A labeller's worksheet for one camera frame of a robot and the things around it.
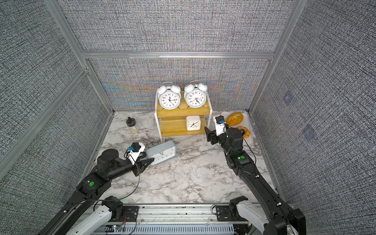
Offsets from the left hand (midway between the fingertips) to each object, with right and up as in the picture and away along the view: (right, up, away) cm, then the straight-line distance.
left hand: (152, 155), depth 69 cm
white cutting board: (+61, +16, +43) cm, 76 cm away
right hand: (+29, +16, +5) cm, 34 cm away
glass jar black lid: (-22, +15, +31) cm, 41 cm away
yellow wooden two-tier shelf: (+8, +15, +19) cm, 26 cm away
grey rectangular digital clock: (+4, +1, +1) cm, 5 cm away
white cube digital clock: (+20, +15, +16) cm, 30 cm away
